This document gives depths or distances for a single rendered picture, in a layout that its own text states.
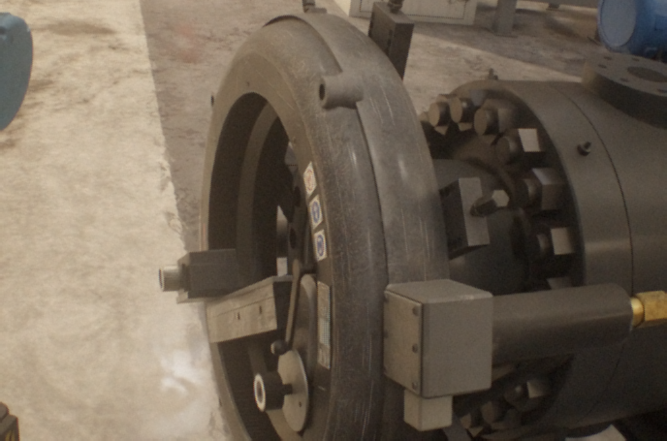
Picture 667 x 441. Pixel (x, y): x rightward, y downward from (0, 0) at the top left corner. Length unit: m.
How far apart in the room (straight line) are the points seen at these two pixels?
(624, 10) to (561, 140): 0.48
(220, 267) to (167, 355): 0.77
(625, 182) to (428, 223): 0.39
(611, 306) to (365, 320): 0.28
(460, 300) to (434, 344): 0.05
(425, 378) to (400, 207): 0.20
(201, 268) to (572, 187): 0.58
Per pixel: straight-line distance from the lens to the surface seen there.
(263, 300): 1.28
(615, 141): 1.39
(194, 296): 1.48
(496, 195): 1.01
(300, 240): 1.56
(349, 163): 1.07
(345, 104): 1.11
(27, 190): 2.95
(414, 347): 0.96
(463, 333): 0.97
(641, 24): 1.73
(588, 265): 1.29
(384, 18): 1.24
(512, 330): 1.02
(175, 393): 2.12
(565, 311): 1.06
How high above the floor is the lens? 1.32
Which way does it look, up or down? 26 degrees down
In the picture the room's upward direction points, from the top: 8 degrees clockwise
